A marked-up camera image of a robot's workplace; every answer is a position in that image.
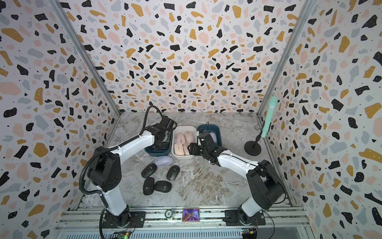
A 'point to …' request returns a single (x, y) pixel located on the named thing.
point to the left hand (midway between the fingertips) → (166, 134)
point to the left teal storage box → (161, 153)
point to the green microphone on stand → (251, 148)
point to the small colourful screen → (191, 214)
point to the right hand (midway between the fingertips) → (193, 147)
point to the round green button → (168, 214)
